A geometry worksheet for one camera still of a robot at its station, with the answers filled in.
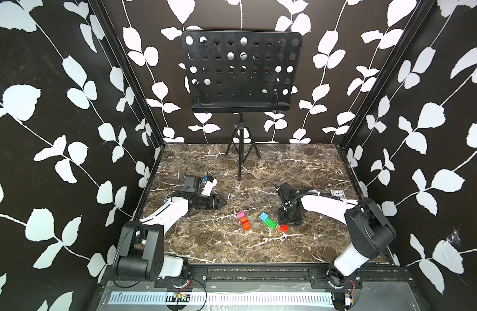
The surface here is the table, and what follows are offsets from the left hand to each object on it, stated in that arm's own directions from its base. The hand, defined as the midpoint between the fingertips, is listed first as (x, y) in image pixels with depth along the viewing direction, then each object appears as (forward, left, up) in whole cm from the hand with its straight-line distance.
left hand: (222, 199), depth 88 cm
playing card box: (+5, -60, -7) cm, 60 cm away
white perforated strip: (-37, -2, -7) cm, 38 cm away
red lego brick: (-10, -11, -6) cm, 16 cm away
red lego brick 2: (-12, -28, -6) cm, 31 cm away
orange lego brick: (-7, -9, -6) cm, 13 cm away
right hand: (-9, -27, -7) cm, 29 cm away
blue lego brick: (-7, -19, -5) cm, 21 cm away
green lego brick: (-9, -22, -6) cm, 25 cm away
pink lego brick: (-5, -8, -5) cm, 11 cm away
